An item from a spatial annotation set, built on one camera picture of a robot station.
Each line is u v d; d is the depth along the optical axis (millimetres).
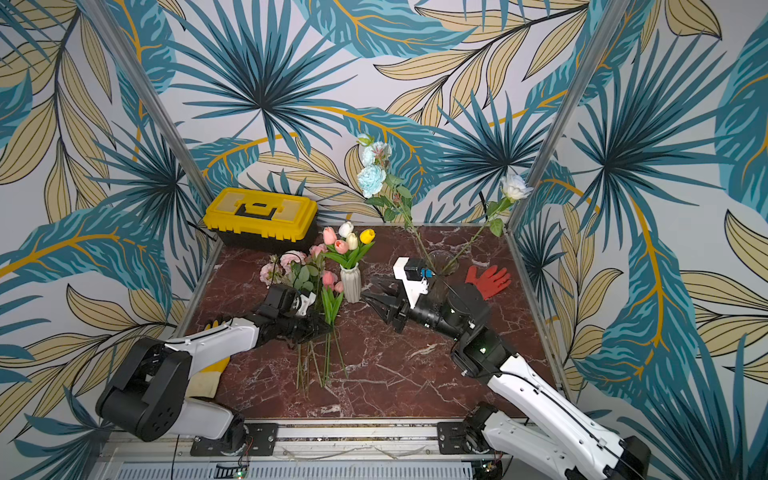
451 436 735
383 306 543
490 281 1044
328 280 927
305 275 925
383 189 675
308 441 747
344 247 732
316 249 1005
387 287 609
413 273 488
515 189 685
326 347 871
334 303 927
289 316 752
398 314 517
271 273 1005
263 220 977
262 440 737
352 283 886
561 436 415
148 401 424
